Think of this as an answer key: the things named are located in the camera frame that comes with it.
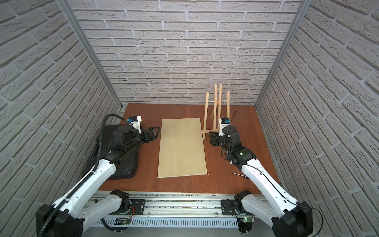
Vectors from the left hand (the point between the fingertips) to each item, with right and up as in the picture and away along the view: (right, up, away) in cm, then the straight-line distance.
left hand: (157, 127), depth 76 cm
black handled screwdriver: (+46, -28, +8) cm, 55 cm away
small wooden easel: (+34, +11, +13) cm, 38 cm away
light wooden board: (+11, -15, +18) cm, 26 cm away
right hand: (+31, -3, +2) cm, 31 cm away
